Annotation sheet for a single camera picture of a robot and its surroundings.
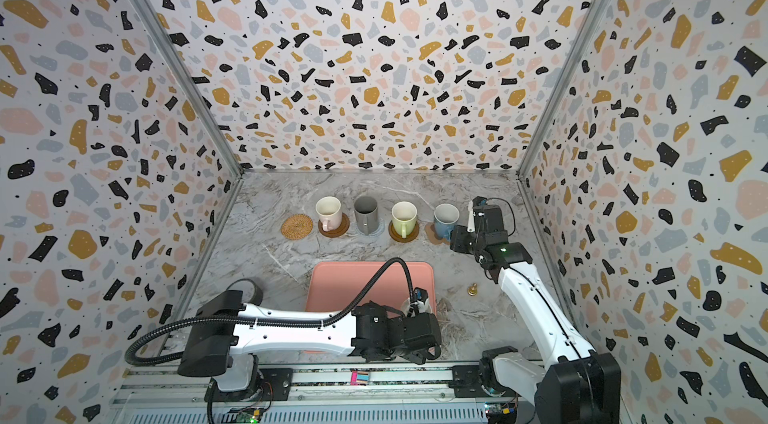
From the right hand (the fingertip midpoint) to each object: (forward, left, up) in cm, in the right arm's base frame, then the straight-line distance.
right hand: (459, 228), depth 82 cm
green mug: (+9, +15, -9) cm, 20 cm away
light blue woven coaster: (+11, +24, -18) cm, 32 cm away
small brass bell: (-11, -6, -17) cm, 21 cm away
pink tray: (-9, +37, -20) cm, 43 cm away
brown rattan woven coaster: (+13, +53, -19) cm, 58 cm away
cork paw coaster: (+9, +5, -19) cm, 22 cm away
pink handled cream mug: (+15, +41, -11) cm, 45 cm away
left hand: (-29, +8, -6) cm, 30 cm away
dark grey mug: (+10, +27, -8) cm, 30 cm away
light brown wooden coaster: (+7, +17, -17) cm, 25 cm away
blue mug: (+13, +1, -13) cm, 18 cm away
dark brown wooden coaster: (+10, +39, -18) cm, 44 cm away
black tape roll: (-12, +58, -17) cm, 61 cm away
